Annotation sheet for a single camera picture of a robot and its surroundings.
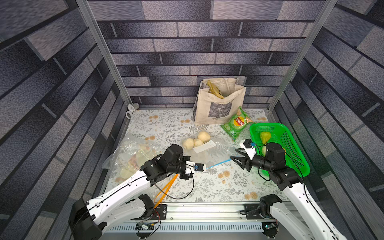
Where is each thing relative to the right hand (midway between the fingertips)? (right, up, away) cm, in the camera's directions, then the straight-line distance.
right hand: (233, 152), depth 74 cm
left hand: (-17, -5, -4) cm, 18 cm away
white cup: (-69, +26, +41) cm, 84 cm away
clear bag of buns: (-14, 0, +13) cm, 19 cm away
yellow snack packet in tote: (-6, +36, +21) cm, 43 cm away
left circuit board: (-46, -36, -3) cm, 58 cm away
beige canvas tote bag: (-6, +29, +15) cm, 33 cm away
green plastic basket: (+38, +8, +24) cm, 46 cm away
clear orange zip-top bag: (-59, -5, +12) cm, 60 cm away
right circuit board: (+17, -38, -2) cm, 42 cm away
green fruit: (+28, +5, +23) cm, 37 cm away
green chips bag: (+7, +12, +25) cm, 29 cm away
